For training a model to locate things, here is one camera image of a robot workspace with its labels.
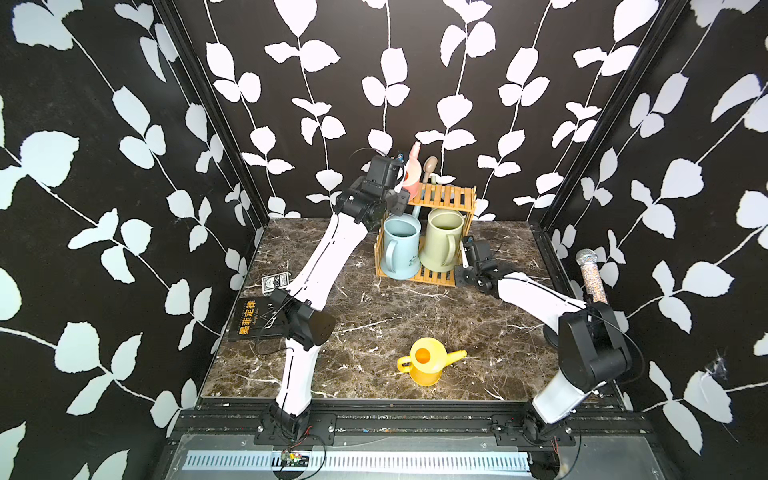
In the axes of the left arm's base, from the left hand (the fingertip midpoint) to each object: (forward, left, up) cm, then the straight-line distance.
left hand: (398, 185), depth 79 cm
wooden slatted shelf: (+6, -11, -10) cm, 15 cm away
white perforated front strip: (-58, +9, -37) cm, 70 cm away
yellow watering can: (-38, -6, -26) cm, 47 cm away
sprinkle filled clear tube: (-18, -50, -12) cm, 55 cm away
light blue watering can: (-6, -1, -19) cm, 20 cm away
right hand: (-9, -19, -26) cm, 33 cm away
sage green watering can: (-1, -15, -16) cm, 22 cm away
